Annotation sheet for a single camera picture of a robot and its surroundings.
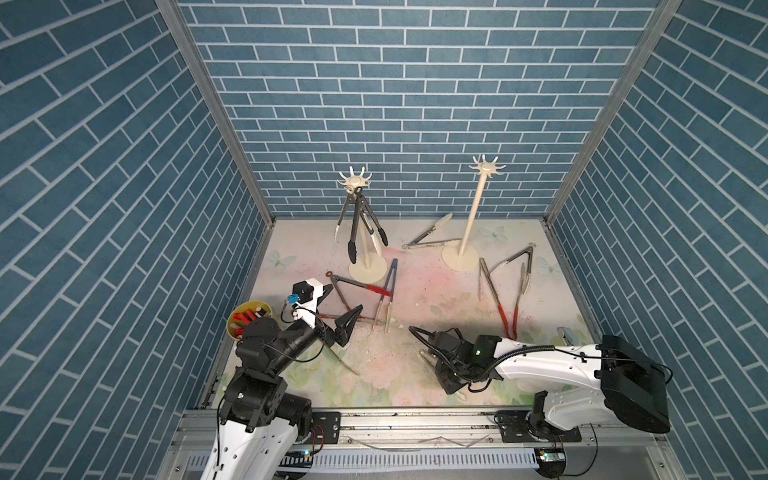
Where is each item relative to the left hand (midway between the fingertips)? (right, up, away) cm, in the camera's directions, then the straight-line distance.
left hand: (354, 300), depth 64 cm
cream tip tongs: (+16, +13, +48) cm, 52 cm away
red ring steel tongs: (-8, -20, +21) cm, 30 cm away
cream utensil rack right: (+34, +7, +44) cm, 57 cm away
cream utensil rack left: (-2, +3, +41) cm, 41 cm away
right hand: (+22, -26, +16) cm, 38 cm away
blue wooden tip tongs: (+8, +5, +42) cm, 43 cm away
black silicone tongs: (-3, +12, +18) cm, 22 cm away
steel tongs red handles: (+42, -1, +37) cm, 55 cm away
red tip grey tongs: (-6, -1, +38) cm, 38 cm away
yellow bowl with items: (-33, -7, +16) cm, 37 cm away
